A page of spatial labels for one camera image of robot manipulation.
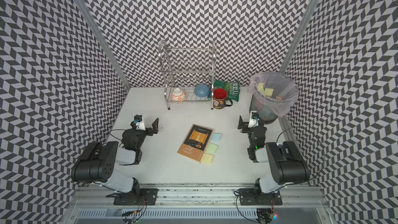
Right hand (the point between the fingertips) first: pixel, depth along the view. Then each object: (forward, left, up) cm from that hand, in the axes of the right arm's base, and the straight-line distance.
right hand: (248, 118), depth 91 cm
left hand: (0, +58, +1) cm, 58 cm away
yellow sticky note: (-21, +25, -7) cm, 34 cm away
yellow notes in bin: (+16, -14, +5) cm, 22 cm away
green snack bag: (+30, +5, -6) cm, 31 cm away
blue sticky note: (-9, +20, -8) cm, 23 cm away
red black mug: (+15, +16, 0) cm, 22 cm away
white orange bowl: (+18, +44, +1) cm, 48 cm away
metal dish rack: (+39, +39, +1) cm, 55 cm away
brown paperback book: (-13, +32, -8) cm, 35 cm away
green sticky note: (-15, +22, -9) cm, 28 cm away
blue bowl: (+26, +28, -3) cm, 38 cm away
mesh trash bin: (-1, -8, +9) cm, 12 cm away
